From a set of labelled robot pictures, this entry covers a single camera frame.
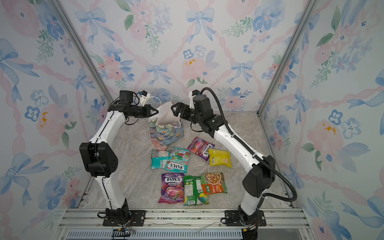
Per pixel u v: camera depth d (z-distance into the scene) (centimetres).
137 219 74
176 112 66
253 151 47
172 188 80
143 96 80
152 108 84
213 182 84
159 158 92
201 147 97
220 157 90
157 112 88
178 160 91
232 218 73
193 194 79
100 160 52
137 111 76
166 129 82
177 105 66
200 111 57
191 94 69
